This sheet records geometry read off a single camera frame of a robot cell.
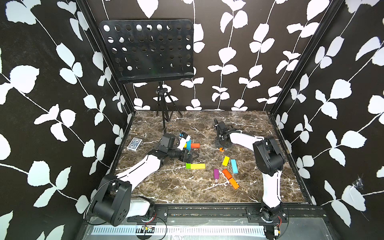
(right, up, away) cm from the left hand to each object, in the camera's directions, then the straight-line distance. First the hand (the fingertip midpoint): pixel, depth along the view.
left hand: (193, 151), depth 83 cm
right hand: (+17, +3, +19) cm, 26 cm away
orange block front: (+23, -19, +1) cm, 30 cm away
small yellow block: (+20, -8, +10) cm, 24 cm away
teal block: (-4, +1, +18) cm, 18 cm away
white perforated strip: (-6, -35, -13) cm, 38 cm away
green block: (-4, -10, +8) cm, 13 cm away
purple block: (+14, -14, +5) cm, 20 cm away
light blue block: (+25, -10, +8) cm, 28 cm away
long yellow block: (+2, -11, +8) cm, 14 cm away
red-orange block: (+1, +1, +19) cm, 19 cm away
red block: (+20, -14, +5) cm, 25 cm away
